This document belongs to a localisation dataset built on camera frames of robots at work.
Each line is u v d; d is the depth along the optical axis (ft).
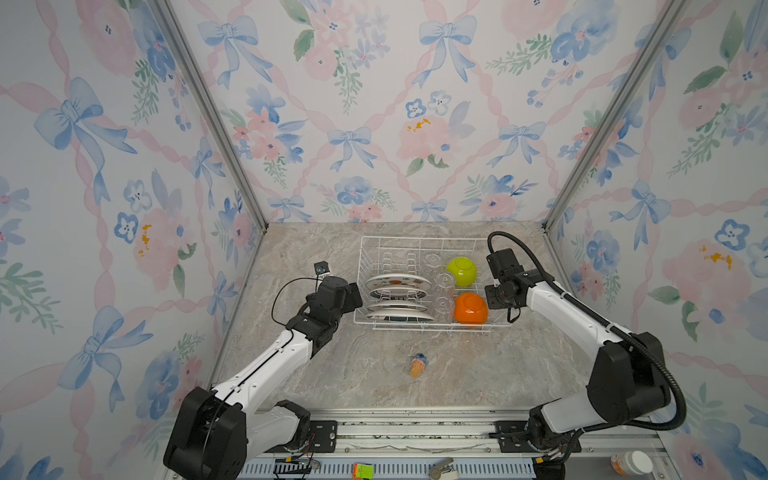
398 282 3.02
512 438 2.40
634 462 2.12
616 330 1.51
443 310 2.79
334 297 2.07
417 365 2.69
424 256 3.19
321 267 2.40
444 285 2.96
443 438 2.47
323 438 2.43
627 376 1.42
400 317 2.64
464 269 3.24
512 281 2.08
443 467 2.31
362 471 2.22
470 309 2.95
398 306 2.72
